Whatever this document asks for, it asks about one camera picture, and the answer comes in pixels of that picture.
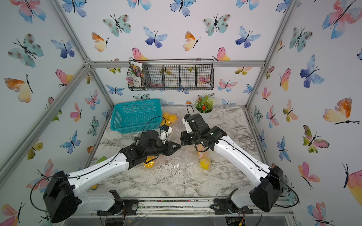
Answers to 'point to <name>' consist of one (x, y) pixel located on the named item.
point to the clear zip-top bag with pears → (190, 157)
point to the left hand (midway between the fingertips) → (181, 146)
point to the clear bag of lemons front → (149, 161)
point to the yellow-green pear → (204, 164)
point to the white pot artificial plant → (204, 103)
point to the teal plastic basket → (134, 116)
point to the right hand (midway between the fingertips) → (181, 137)
